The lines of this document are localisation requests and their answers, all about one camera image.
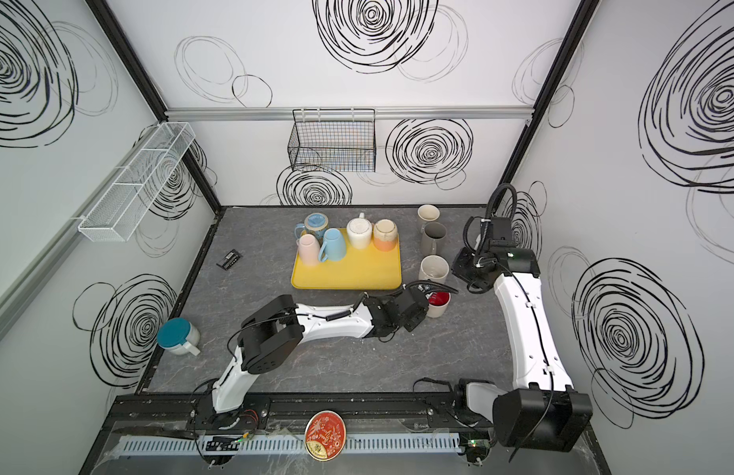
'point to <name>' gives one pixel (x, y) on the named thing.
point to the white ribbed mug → (359, 232)
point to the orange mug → (385, 235)
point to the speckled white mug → (433, 267)
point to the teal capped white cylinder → (178, 336)
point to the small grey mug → (428, 212)
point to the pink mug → (310, 249)
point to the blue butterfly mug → (315, 224)
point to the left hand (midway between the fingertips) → (422, 303)
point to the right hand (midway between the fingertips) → (453, 267)
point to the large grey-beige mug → (433, 238)
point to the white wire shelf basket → (117, 214)
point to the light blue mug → (332, 245)
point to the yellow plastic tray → (361, 269)
